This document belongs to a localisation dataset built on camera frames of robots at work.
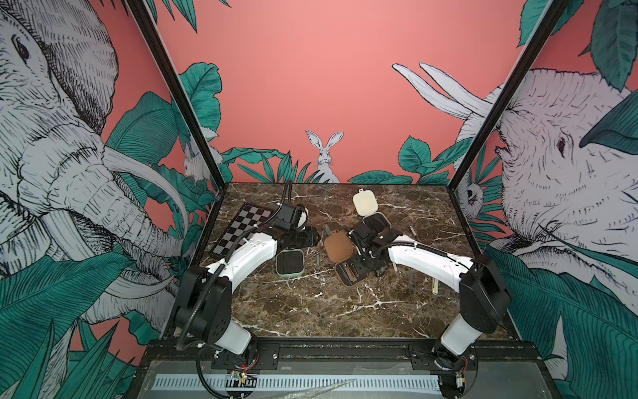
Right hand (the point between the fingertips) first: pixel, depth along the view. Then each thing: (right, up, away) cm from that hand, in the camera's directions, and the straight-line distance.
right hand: (357, 264), depth 86 cm
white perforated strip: (-18, -30, -16) cm, 39 cm away
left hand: (-14, +11, +1) cm, 18 cm away
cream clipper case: (+7, +22, +24) cm, 33 cm away
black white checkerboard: (-45, +16, +19) cm, 52 cm away
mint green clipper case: (-25, -1, +7) cm, 26 cm away
